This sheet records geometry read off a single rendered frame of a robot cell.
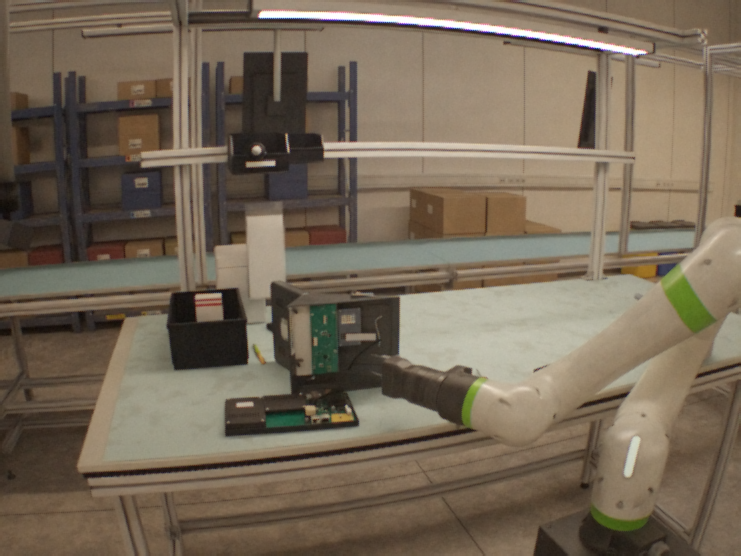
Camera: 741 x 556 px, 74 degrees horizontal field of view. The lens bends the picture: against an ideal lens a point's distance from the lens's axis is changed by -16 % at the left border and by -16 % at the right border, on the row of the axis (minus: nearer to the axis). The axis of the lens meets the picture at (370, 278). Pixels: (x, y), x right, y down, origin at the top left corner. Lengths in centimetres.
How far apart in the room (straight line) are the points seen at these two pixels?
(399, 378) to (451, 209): 365
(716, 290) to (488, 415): 42
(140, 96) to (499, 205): 308
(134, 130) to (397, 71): 248
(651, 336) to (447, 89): 494
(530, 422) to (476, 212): 391
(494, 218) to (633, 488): 396
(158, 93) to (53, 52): 122
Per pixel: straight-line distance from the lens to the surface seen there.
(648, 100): 731
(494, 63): 601
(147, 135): 476
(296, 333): 123
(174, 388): 135
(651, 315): 97
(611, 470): 108
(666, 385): 118
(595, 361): 101
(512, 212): 495
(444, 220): 466
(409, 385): 105
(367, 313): 126
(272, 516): 224
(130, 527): 132
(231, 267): 168
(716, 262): 94
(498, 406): 95
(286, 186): 484
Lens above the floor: 155
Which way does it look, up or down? 14 degrees down
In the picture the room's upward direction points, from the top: straight up
